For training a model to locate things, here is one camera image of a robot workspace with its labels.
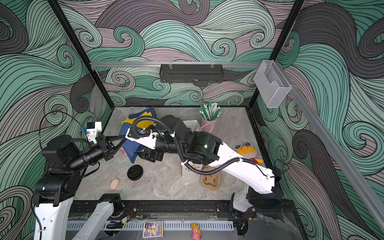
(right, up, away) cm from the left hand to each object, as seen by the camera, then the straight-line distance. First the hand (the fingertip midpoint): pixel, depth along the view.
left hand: (129, 136), depth 55 cm
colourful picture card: (+7, -44, +12) cm, 46 cm away
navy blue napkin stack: (-6, +13, +55) cm, 57 cm away
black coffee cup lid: (-8, -24, +28) cm, 38 cm away
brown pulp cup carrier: (+35, -28, +24) cm, 51 cm away
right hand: (+6, -1, -3) cm, 7 cm away
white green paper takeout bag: (+22, -21, +22) cm, 37 cm away
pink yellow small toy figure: (+26, -44, +9) cm, 52 cm away
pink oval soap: (-18, -29, +24) cm, 42 cm away
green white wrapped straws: (+37, +11, +40) cm, 56 cm away
